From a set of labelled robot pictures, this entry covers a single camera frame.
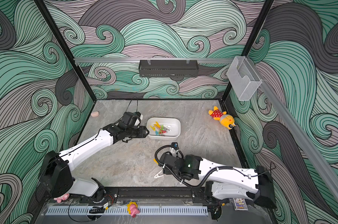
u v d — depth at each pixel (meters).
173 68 0.96
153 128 1.01
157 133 0.98
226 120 0.98
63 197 0.71
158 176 0.79
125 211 0.70
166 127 1.01
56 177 0.40
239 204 0.69
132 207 0.67
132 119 0.65
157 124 1.03
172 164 0.52
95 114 1.08
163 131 0.98
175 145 0.66
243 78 0.78
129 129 0.67
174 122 1.04
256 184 0.40
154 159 0.53
